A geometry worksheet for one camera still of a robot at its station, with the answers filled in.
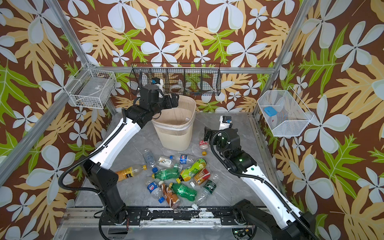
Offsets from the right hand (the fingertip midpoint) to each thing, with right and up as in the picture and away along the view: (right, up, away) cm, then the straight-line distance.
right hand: (212, 127), depth 73 cm
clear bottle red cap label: (-2, -11, +23) cm, 25 cm away
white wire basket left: (-68, +23, +11) cm, 73 cm away
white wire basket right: (+43, +8, +11) cm, 45 cm away
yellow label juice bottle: (-45, -25, +10) cm, 53 cm away
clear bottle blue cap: (-36, -19, +16) cm, 43 cm away
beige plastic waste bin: (-19, 0, +2) cm, 19 cm away
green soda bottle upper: (-24, -27, +10) cm, 38 cm away
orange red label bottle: (-5, -27, +9) cm, 29 cm away
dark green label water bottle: (-1, -32, +5) cm, 33 cm away
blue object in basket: (+37, +10, +13) cm, 40 cm away
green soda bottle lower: (-15, -33, +4) cm, 37 cm away
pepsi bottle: (-14, -19, +16) cm, 28 cm away
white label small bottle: (-25, -21, +14) cm, 36 cm away
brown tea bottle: (-19, -37, +1) cm, 42 cm away
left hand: (-21, +17, +1) cm, 27 cm away
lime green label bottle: (-5, -22, +13) cm, 26 cm away
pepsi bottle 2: (-30, -35, +7) cm, 47 cm away
